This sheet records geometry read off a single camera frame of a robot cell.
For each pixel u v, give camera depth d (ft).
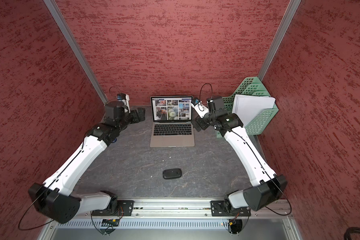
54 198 1.22
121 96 2.04
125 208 2.43
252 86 3.28
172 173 2.76
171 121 3.61
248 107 2.86
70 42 2.72
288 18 2.46
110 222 2.37
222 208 2.42
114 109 1.74
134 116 2.19
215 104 1.76
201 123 2.15
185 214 2.42
